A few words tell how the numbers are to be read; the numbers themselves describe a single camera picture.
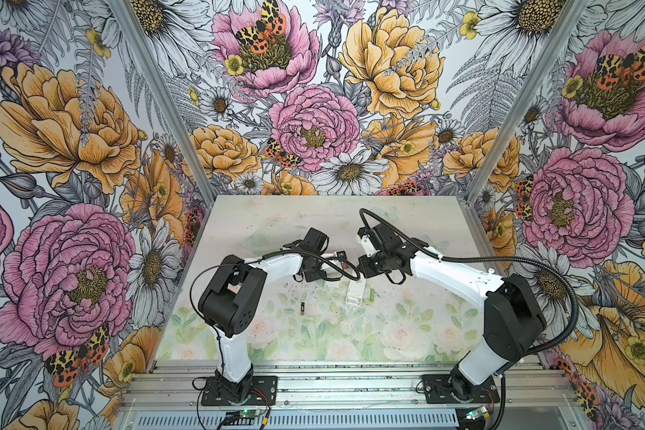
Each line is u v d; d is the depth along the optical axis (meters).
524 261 0.47
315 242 0.79
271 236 1.09
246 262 0.54
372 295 0.94
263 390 0.75
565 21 0.73
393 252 0.65
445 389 0.73
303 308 0.89
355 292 0.91
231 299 0.50
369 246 0.73
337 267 0.70
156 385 0.80
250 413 0.71
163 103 0.89
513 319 0.45
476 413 0.72
